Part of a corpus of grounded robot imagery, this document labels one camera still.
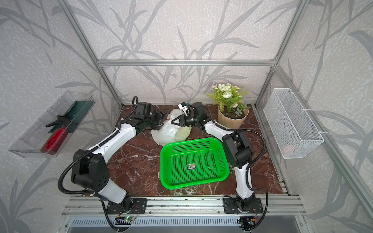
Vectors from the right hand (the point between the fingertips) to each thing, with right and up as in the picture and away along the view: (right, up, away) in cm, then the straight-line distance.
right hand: (171, 122), depth 85 cm
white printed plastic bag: (+1, -6, -4) cm, 8 cm away
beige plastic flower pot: (+38, +1, +4) cm, 38 cm away
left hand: (-2, +4, +1) cm, 4 cm away
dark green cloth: (-45, +5, -13) cm, 47 cm away
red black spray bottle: (-43, -6, -26) cm, 51 cm away
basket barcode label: (+12, -27, +2) cm, 29 cm away
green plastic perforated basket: (+8, -26, +4) cm, 27 cm away
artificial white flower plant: (+34, +15, 0) cm, 37 cm away
